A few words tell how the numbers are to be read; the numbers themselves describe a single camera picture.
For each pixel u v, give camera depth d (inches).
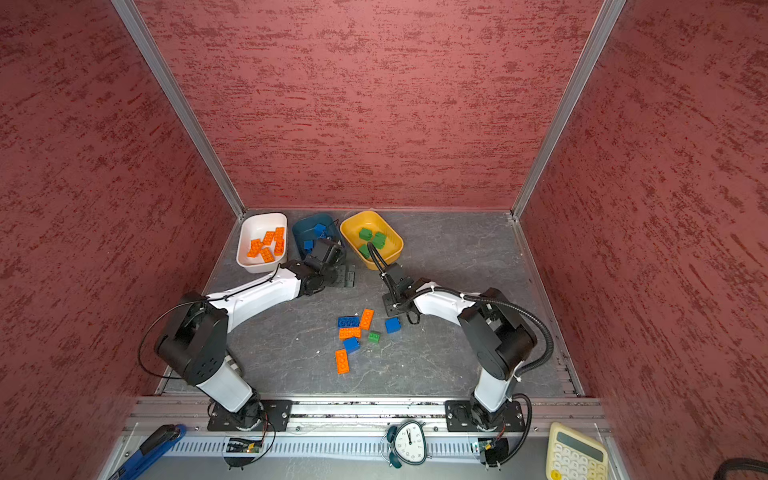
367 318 36.1
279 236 44.4
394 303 26.8
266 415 28.9
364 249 41.9
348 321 35.4
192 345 17.8
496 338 18.7
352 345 33.7
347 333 34.4
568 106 35.2
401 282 28.7
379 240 44.4
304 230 43.8
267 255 41.1
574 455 26.8
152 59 30.7
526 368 19.4
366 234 43.3
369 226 44.7
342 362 32.6
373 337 33.7
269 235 44.2
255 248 41.8
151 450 26.2
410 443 26.3
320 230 44.6
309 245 41.9
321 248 28.0
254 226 43.4
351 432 29.0
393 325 35.5
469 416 29.1
